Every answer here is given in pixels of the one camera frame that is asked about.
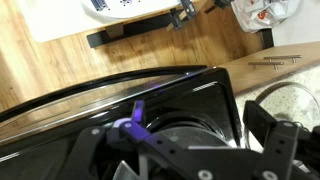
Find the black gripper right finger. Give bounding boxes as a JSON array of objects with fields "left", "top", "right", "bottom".
[{"left": 242, "top": 99, "right": 320, "bottom": 180}]

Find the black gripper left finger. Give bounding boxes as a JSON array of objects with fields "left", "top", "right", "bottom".
[{"left": 59, "top": 99, "right": 218, "bottom": 180}]

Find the round glass lid with knob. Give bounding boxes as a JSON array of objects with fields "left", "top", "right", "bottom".
[{"left": 244, "top": 81, "right": 320, "bottom": 151}]

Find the black frying pan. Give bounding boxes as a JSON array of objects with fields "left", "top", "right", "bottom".
[{"left": 146, "top": 111, "right": 232, "bottom": 180}]

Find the black electric stove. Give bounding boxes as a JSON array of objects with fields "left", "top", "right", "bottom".
[{"left": 0, "top": 64, "right": 244, "bottom": 180}]

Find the wooden base cabinet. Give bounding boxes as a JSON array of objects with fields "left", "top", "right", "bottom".
[{"left": 218, "top": 40, "right": 320, "bottom": 97}]

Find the black clamp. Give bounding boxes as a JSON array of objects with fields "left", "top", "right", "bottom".
[
  {"left": 179, "top": 0, "right": 198, "bottom": 21},
  {"left": 168, "top": 8, "right": 184, "bottom": 32}
]

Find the white plastic bag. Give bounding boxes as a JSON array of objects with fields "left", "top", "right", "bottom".
[{"left": 230, "top": 0, "right": 301, "bottom": 34}]

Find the short aluminium extrusion profile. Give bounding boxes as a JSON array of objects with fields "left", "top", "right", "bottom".
[{"left": 90, "top": 0, "right": 109, "bottom": 12}]

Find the white table with wood edge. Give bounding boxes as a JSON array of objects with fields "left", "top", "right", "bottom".
[{"left": 16, "top": 0, "right": 214, "bottom": 44}]

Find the black oven door handle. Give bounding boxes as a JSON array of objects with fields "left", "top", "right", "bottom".
[{"left": 0, "top": 64, "right": 208, "bottom": 123}]

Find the steel drawer handle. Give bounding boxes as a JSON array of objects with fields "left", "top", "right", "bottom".
[
  {"left": 263, "top": 54, "right": 304, "bottom": 64},
  {"left": 247, "top": 60, "right": 285, "bottom": 71}
]

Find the black metal frame bar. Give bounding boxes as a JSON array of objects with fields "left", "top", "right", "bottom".
[{"left": 85, "top": 13, "right": 183, "bottom": 49}]

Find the white round base plate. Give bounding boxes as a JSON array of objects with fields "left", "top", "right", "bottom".
[{"left": 80, "top": 0, "right": 184, "bottom": 20}]

